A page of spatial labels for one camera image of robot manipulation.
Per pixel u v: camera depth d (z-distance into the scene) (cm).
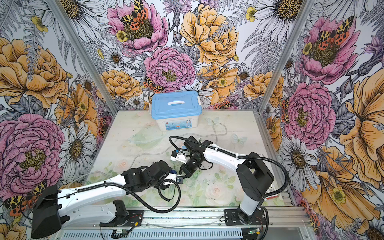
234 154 51
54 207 41
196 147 69
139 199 52
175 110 99
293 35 81
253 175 47
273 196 49
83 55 88
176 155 74
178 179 67
